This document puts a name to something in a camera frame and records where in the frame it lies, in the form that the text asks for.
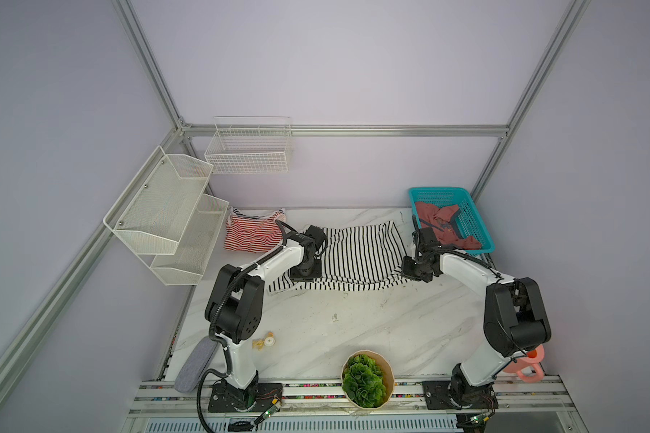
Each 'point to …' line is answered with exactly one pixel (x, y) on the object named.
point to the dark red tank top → (438, 219)
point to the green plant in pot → (367, 380)
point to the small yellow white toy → (268, 341)
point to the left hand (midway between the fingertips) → (308, 281)
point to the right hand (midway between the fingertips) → (400, 273)
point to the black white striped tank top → (355, 257)
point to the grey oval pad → (198, 363)
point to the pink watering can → (534, 356)
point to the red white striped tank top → (254, 234)
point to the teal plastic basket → (454, 216)
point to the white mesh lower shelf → (187, 266)
